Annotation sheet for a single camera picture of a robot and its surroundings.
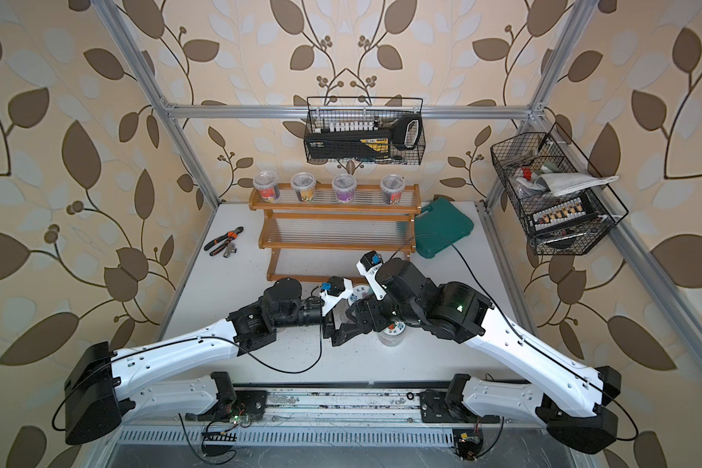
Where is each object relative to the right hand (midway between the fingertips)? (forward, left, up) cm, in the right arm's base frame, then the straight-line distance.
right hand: (361, 304), depth 65 cm
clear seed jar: (+33, +25, +9) cm, 42 cm away
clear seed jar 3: (+31, +3, +8) cm, 33 cm away
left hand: (-1, 0, -1) cm, 2 cm away
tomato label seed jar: (0, -8, -18) cm, 20 cm away
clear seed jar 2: (+32, +15, +8) cm, 36 cm away
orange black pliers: (+43, +50, -25) cm, 70 cm away
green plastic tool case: (+47, -32, -27) cm, 63 cm away
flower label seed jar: (+2, 0, +3) cm, 3 cm away
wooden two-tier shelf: (+41, +13, -25) cm, 50 cm away
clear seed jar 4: (+30, -9, +8) cm, 32 cm away
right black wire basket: (+42, -48, +7) cm, 64 cm away
